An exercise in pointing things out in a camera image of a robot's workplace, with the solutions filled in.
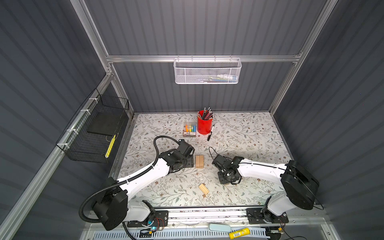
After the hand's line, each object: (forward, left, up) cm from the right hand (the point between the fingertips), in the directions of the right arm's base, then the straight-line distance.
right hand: (224, 180), depth 86 cm
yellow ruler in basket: (+7, +56, +29) cm, 64 cm away
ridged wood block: (-5, +12, +1) cm, 13 cm away
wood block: (+11, +16, +3) cm, 19 cm away
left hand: (+8, +21, +10) cm, 25 cm away
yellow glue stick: (-25, -3, +3) cm, 25 cm away
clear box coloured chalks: (+37, +22, +3) cm, 43 cm away
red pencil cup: (+37, +10, +10) cm, 40 cm away
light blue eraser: (-23, +5, +2) cm, 24 cm away
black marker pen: (+32, +7, +1) cm, 33 cm away
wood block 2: (+11, +13, +3) cm, 17 cm away
